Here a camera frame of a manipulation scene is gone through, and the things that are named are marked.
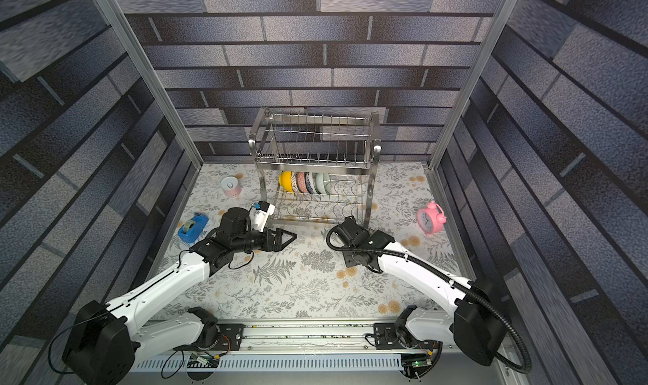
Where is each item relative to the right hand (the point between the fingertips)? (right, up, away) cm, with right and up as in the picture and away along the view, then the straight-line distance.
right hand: (353, 250), depth 83 cm
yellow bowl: (-26, +24, +19) cm, 40 cm away
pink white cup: (-49, +21, +21) cm, 58 cm away
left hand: (-21, +6, -5) cm, 22 cm away
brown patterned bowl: (-20, +23, +16) cm, 34 cm away
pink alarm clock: (+30, +9, +7) cm, 32 cm away
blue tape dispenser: (-60, +6, +9) cm, 61 cm away
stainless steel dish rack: (-12, +27, -11) cm, 32 cm away
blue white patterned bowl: (-16, +23, +15) cm, 32 cm away
